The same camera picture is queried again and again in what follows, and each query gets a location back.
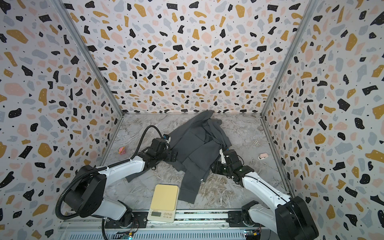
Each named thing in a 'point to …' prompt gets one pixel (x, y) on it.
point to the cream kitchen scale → (164, 203)
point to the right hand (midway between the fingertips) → (211, 164)
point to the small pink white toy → (263, 155)
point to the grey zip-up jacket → (198, 145)
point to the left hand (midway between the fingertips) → (171, 149)
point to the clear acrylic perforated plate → (256, 142)
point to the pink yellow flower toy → (122, 150)
